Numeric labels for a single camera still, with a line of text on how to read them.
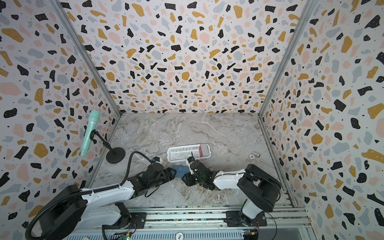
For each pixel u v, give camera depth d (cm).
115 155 96
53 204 42
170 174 78
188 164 81
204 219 76
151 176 65
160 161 81
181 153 98
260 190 45
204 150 95
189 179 76
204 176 69
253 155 98
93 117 73
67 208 41
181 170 90
